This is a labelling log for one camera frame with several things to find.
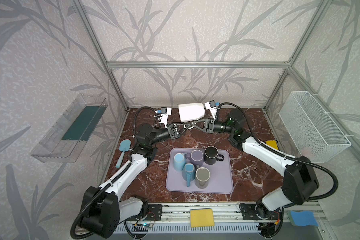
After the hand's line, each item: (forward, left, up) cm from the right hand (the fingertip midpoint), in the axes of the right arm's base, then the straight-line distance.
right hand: (193, 120), depth 68 cm
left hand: (-3, +1, 0) cm, 3 cm away
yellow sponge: (-34, -4, -33) cm, 47 cm away
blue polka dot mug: (-15, +2, -26) cm, 30 cm away
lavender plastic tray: (-16, -16, -34) cm, 41 cm away
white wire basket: (-9, -51, 0) cm, 52 cm away
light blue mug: (-8, +8, -26) cm, 28 cm away
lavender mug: (-5, -2, -27) cm, 28 cm away
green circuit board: (-38, +24, -35) cm, 57 cm away
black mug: (-5, -10, -26) cm, 28 cm away
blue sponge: (-34, -52, -33) cm, 70 cm away
